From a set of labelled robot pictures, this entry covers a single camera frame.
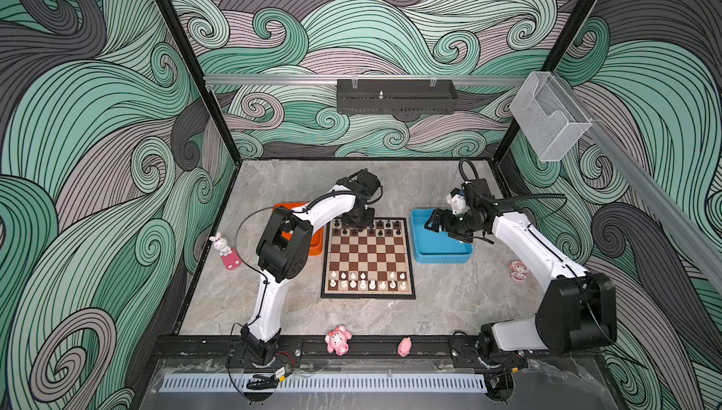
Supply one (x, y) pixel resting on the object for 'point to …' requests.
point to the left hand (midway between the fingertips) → (364, 224)
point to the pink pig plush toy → (337, 340)
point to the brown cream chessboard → (370, 263)
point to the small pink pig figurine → (404, 346)
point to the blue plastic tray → (431, 247)
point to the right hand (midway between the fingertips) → (438, 228)
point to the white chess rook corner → (403, 285)
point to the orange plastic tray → (316, 248)
